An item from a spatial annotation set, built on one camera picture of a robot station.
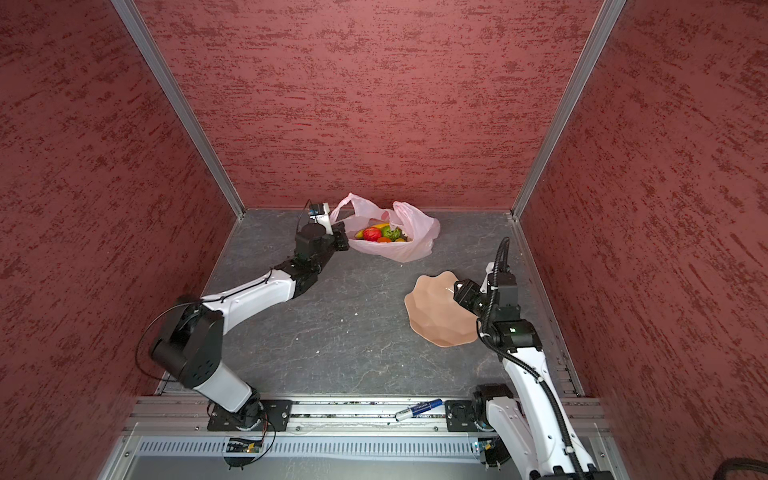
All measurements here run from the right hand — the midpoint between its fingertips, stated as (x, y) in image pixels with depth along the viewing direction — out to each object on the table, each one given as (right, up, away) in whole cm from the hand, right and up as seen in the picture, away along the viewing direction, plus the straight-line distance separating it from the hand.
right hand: (456, 292), depth 80 cm
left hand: (-32, +18, +8) cm, 37 cm away
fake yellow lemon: (-30, +16, +30) cm, 45 cm away
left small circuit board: (-55, -37, -7) cm, 67 cm away
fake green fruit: (-17, +16, +27) cm, 36 cm away
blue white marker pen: (-13, -29, -5) cm, 32 cm away
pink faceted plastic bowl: (-4, -10, +13) cm, 16 cm away
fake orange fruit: (-21, +14, +27) cm, 37 cm away
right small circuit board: (+9, -40, -6) cm, 41 cm away
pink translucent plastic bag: (-30, +22, +6) cm, 38 cm away
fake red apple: (-25, +16, +27) cm, 40 cm away
